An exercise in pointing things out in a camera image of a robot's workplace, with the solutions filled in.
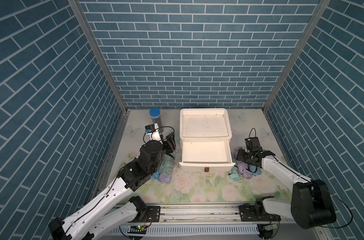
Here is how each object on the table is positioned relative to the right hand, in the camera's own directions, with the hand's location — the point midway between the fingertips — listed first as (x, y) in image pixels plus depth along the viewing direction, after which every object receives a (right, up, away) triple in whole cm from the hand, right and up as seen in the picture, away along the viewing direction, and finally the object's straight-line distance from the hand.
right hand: (242, 156), depth 90 cm
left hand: (-39, +15, -22) cm, 47 cm away
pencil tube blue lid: (-54, +26, +3) cm, 61 cm away
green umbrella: (-45, -3, -8) cm, 45 cm away
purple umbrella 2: (-1, -5, -6) cm, 8 cm away
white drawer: (-23, +3, -12) cm, 26 cm away
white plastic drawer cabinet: (-23, +16, -12) cm, 31 cm away
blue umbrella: (-51, -9, -8) cm, 53 cm away
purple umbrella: (-46, -11, -8) cm, 48 cm away
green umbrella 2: (-6, -10, -5) cm, 12 cm away
